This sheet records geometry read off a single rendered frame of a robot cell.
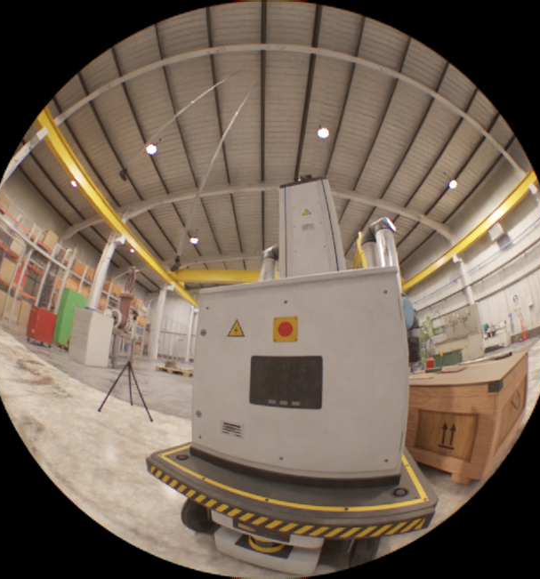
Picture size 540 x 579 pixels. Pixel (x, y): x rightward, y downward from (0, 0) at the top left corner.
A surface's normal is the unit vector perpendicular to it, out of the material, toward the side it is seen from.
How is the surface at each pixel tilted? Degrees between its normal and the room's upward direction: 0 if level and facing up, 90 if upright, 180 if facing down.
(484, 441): 90
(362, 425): 90
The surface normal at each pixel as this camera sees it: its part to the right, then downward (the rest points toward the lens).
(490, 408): -0.99, -0.07
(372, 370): -0.36, -0.35
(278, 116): 0.09, 0.93
